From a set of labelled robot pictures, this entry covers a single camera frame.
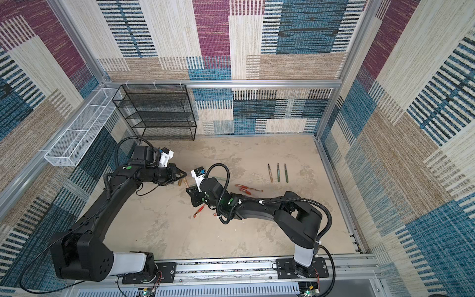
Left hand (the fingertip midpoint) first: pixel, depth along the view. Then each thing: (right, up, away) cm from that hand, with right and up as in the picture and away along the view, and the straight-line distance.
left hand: (184, 170), depth 80 cm
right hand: (+2, -10, +1) cm, 11 cm away
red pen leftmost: (+4, -20, +10) cm, 23 cm away
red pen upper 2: (+27, -12, +16) cm, 34 cm away
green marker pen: (+49, -4, +22) cm, 54 cm away
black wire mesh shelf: (-24, +32, +30) cm, 50 cm away
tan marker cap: (-8, -8, +19) cm, 22 cm away
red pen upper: (+28, -10, +17) cm, 35 cm away
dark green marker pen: (+45, -3, +22) cm, 50 cm away
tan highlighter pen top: (+41, -3, +22) cm, 47 cm away
